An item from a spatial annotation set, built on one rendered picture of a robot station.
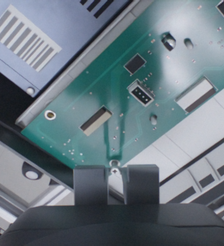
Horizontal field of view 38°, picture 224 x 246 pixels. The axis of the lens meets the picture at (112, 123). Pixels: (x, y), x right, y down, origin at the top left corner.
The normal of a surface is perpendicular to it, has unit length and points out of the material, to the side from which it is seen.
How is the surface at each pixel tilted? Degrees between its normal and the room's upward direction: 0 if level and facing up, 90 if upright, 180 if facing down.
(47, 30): 90
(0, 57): 90
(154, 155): 90
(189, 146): 90
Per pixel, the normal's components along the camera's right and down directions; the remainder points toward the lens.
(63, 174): 0.70, -0.60
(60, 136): 0.01, 0.55
